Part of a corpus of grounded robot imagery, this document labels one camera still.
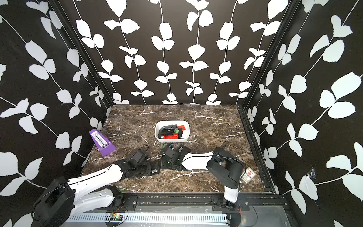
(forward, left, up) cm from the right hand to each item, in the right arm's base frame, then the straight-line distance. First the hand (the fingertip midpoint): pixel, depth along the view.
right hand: (158, 164), depth 85 cm
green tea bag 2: (+16, -1, -6) cm, 18 cm away
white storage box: (+24, -16, -1) cm, 29 cm away
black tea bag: (-3, +2, -1) cm, 4 cm away
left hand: (-1, +3, -1) cm, 3 cm away
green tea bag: (+24, -10, +2) cm, 26 cm away
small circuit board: (-27, +19, -3) cm, 33 cm away
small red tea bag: (+19, -9, +1) cm, 21 cm away
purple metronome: (+10, +36, +8) cm, 38 cm away
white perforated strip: (-27, -13, -3) cm, 30 cm away
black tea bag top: (+23, -3, +2) cm, 24 cm away
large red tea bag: (+29, -14, -1) cm, 32 cm away
